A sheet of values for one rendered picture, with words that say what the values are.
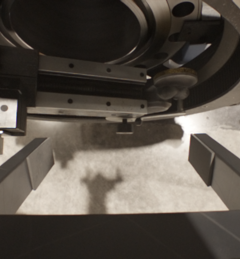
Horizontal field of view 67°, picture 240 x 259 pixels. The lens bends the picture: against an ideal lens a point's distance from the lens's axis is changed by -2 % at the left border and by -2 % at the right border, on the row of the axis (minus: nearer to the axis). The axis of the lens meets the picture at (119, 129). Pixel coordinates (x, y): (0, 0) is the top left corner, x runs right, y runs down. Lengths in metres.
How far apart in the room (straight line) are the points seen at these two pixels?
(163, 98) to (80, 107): 0.19
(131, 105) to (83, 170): 0.65
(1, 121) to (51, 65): 0.15
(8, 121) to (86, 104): 0.15
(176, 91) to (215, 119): 0.58
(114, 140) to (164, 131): 0.26
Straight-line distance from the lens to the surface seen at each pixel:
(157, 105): 0.44
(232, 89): 0.35
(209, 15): 0.40
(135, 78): 0.42
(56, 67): 0.39
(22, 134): 0.36
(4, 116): 0.30
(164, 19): 0.37
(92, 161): 0.97
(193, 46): 0.92
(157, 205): 0.97
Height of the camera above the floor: 0.93
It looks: 80 degrees down
